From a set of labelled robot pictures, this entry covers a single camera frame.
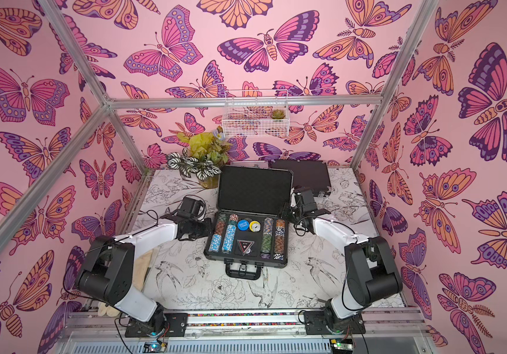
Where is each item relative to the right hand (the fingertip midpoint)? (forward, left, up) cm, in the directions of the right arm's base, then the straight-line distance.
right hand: (282, 209), depth 92 cm
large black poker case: (-7, +14, -5) cm, 16 cm away
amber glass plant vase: (+21, +35, -7) cm, 42 cm away
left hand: (-6, +27, -6) cm, 29 cm away
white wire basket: (+34, +12, +24) cm, 43 cm away
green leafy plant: (+29, +35, +11) cm, 47 cm away
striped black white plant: (+13, +33, +11) cm, 38 cm away
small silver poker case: (+35, +13, -7) cm, 38 cm away
